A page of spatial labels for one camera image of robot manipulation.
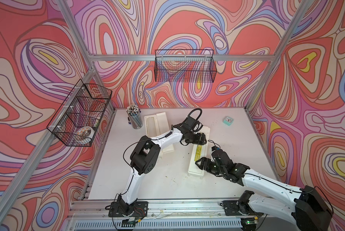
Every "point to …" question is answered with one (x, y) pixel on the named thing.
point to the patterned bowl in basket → (85, 134)
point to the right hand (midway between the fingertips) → (200, 169)
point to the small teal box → (228, 121)
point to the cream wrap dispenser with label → (157, 125)
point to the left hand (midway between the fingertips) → (203, 142)
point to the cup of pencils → (135, 116)
